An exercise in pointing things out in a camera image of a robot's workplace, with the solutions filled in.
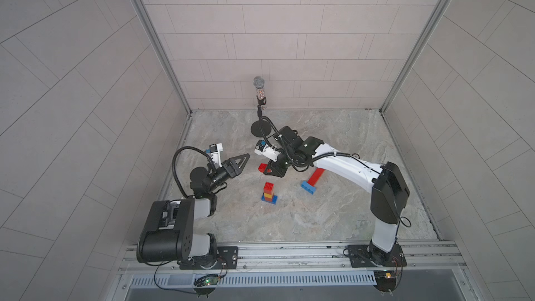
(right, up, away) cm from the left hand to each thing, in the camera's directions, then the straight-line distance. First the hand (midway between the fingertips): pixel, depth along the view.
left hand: (249, 159), depth 80 cm
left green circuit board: (-12, -37, -15) cm, 42 cm away
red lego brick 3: (+26, -12, +8) cm, 30 cm away
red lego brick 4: (+28, -8, +8) cm, 30 cm away
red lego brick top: (+5, -3, -1) cm, 6 cm away
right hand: (+7, -4, +1) cm, 8 cm away
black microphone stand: (+3, +12, +19) cm, 22 cm away
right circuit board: (+47, -38, -12) cm, 62 cm away
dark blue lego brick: (+10, -17, +3) cm, 20 cm away
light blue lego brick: (+24, -13, +7) cm, 28 cm away
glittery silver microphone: (+3, +31, +5) cm, 31 cm away
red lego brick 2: (+7, -16, +1) cm, 17 cm away
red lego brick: (+8, -10, -4) cm, 13 cm away
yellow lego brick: (+8, -14, -1) cm, 16 cm away
